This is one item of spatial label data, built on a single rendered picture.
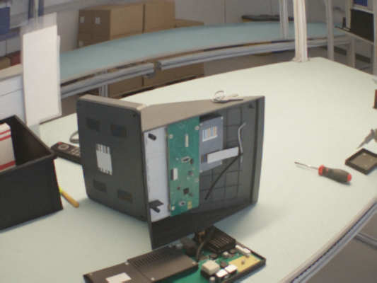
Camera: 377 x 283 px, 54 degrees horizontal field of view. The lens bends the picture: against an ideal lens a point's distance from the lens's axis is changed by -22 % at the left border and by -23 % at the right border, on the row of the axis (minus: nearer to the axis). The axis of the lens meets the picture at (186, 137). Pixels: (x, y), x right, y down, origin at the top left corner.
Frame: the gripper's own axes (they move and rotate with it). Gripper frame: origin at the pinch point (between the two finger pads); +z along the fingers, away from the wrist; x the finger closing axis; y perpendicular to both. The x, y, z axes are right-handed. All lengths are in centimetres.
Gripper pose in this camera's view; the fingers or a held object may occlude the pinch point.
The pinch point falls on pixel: (357, 148)
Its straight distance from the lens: 103.0
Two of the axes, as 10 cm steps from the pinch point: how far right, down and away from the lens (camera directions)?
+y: 6.6, 7.5, 0.3
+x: 3.7, -3.7, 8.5
